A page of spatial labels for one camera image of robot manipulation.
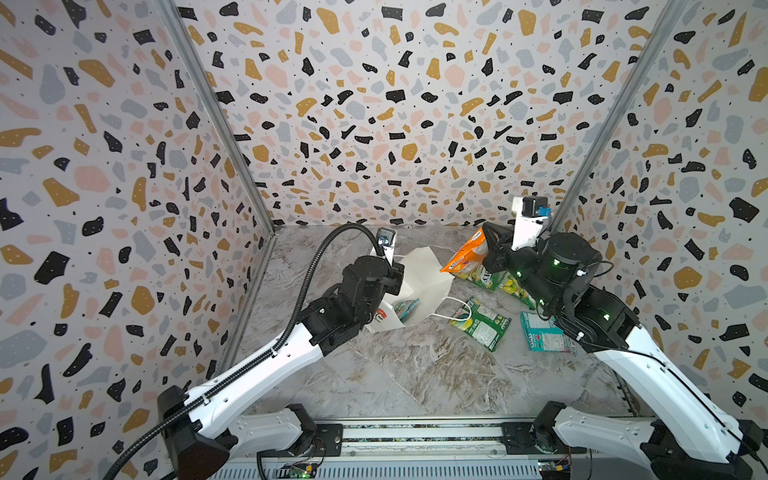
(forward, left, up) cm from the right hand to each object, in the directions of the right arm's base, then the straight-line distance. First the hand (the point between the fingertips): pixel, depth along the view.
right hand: (485, 220), depth 57 cm
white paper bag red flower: (+12, +9, -38) cm, 41 cm away
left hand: (+2, +18, -11) cm, 21 cm away
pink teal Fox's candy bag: (+3, +16, -39) cm, 43 cm away
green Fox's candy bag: (+1, -8, -45) cm, 46 cm away
